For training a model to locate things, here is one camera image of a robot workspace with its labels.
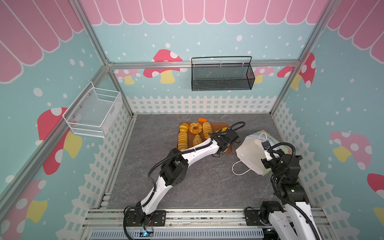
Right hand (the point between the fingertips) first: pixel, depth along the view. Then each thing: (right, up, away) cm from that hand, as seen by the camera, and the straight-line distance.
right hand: (270, 146), depth 74 cm
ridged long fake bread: (-46, -1, +26) cm, 53 cm away
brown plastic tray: (-41, +5, +32) cm, 52 cm away
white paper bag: (-2, -6, +20) cm, 21 cm away
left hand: (-25, -2, +19) cm, 31 cm away
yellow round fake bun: (-46, +10, +34) cm, 58 cm away
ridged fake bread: (-29, +8, +32) cm, 44 cm away
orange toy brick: (-32, +16, +42) cm, 55 cm away
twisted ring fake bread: (-37, +7, +32) cm, 50 cm away
